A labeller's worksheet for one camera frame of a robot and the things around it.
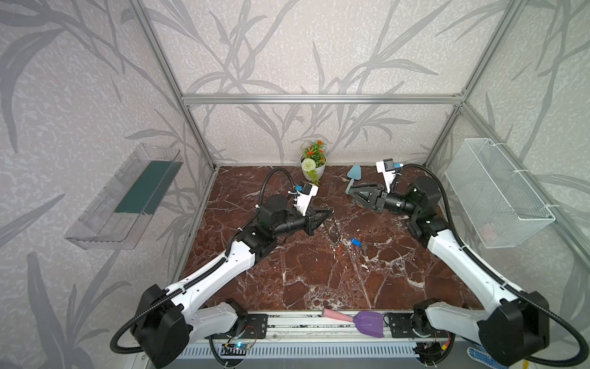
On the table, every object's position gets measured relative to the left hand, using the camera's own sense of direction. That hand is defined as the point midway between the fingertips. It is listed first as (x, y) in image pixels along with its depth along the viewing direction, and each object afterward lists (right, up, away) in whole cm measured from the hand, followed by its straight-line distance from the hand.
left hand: (333, 209), depth 68 cm
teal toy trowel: (+16, +13, +49) cm, 54 cm away
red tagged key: (+5, -19, +23) cm, 30 cm away
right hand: (+6, +7, -1) cm, 9 cm away
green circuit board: (-30, -45, +4) cm, 54 cm away
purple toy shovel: (+12, -38, +6) cm, 40 cm away
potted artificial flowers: (-6, +18, +34) cm, 39 cm away
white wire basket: (+46, 0, -6) cm, 46 cm away
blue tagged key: (+13, -17, +25) cm, 33 cm away
